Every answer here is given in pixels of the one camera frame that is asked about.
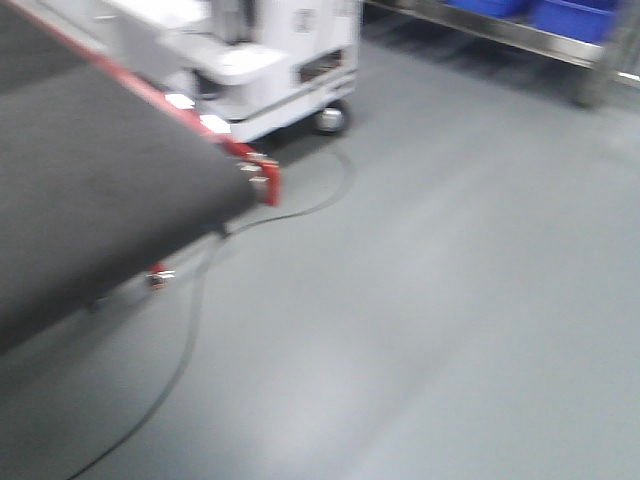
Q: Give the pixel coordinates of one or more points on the conveyor with dark grey belt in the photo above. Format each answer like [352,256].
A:
[75,175]

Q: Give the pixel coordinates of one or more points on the white wheeled machine cart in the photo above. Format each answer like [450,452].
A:
[300,60]

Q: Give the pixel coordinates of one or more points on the blue plastic bin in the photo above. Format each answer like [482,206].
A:
[490,6]
[575,20]

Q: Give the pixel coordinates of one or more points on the steel rack on castors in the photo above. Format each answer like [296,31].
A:
[560,47]

